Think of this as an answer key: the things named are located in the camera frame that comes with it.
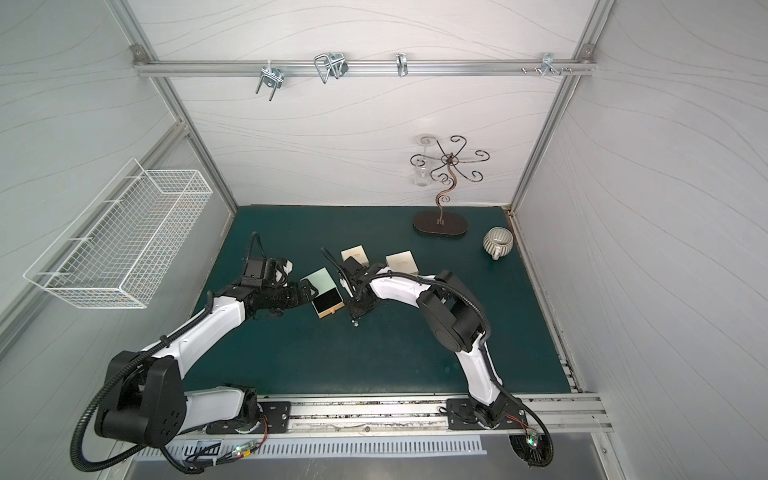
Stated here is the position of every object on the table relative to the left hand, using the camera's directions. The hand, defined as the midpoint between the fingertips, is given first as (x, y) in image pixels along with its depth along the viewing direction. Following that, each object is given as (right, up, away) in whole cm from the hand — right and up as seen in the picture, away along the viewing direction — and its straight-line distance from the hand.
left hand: (308, 296), depth 86 cm
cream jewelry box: (+13, +12, +17) cm, 24 cm away
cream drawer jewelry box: (+29, +9, +15) cm, 34 cm away
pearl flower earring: (+14, -9, +3) cm, 17 cm away
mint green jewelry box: (+5, -2, +7) cm, 8 cm away
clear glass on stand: (+34, +40, +2) cm, 52 cm away
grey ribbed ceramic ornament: (+64, +16, +21) cm, 69 cm away
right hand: (+13, -5, +6) cm, 16 cm away
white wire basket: (-39, +14, -19) cm, 46 cm away
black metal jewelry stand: (+44, +23, +28) cm, 57 cm away
